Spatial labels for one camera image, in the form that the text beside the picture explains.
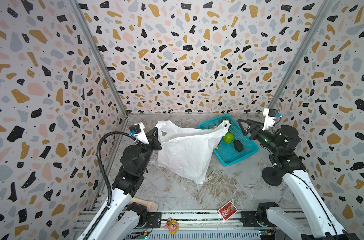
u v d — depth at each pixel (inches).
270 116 22.9
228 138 39.5
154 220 28.9
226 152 39.5
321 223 15.5
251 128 23.1
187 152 31.5
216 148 39.4
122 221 22.3
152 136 24.5
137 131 21.6
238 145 38.7
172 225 27.6
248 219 29.4
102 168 17.4
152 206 29.0
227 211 30.0
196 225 28.8
